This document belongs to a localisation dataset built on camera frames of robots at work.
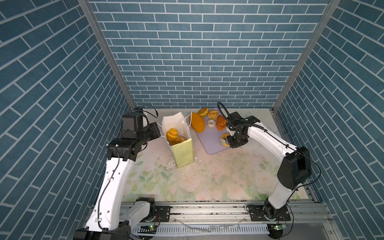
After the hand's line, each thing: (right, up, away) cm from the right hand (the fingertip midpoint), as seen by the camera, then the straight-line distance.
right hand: (231, 143), depth 86 cm
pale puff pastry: (-8, +19, +26) cm, 33 cm away
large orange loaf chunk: (-32, +1, +6) cm, 32 cm away
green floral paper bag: (-27, -2, -13) cm, 30 cm away
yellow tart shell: (-16, +20, +27) cm, 37 cm away
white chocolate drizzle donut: (-10, +12, +22) cm, 27 cm away
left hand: (-38, +10, -16) cm, 42 cm away
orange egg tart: (-35, +5, +3) cm, 36 cm away
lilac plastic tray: (-11, +1, +19) cm, 22 cm away
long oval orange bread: (-20, +12, +26) cm, 35 cm away
